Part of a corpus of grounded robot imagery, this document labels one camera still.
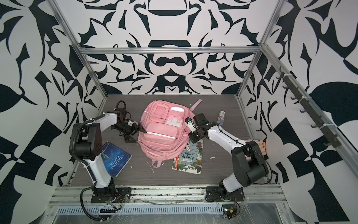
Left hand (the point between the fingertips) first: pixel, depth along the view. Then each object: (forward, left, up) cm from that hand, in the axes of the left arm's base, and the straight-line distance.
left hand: (141, 134), depth 92 cm
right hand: (-3, -33, +2) cm, 33 cm away
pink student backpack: (-1, -17, +1) cm, 17 cm away
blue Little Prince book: (-14, +15, -3) cm, 21 cm away
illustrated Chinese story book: (-17, -31, -4) cm, 35 cm away
